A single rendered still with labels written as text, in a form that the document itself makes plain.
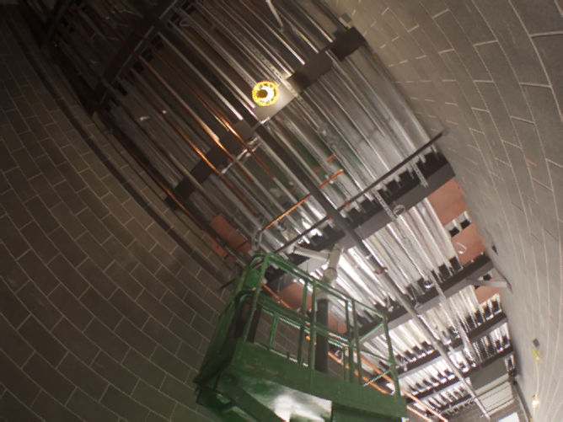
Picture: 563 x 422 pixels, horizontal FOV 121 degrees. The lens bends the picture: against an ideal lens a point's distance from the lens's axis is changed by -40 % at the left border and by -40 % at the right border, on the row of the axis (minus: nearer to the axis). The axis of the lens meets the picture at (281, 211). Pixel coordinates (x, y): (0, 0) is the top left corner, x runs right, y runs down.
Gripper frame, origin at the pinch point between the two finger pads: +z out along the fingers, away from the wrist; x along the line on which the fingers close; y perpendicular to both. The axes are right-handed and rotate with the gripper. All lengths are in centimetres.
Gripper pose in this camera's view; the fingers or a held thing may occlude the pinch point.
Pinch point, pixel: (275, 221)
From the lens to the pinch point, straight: 313.1
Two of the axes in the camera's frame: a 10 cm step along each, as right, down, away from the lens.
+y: 7.4, -5.6, -3.7
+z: -6.7, -5.7, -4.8
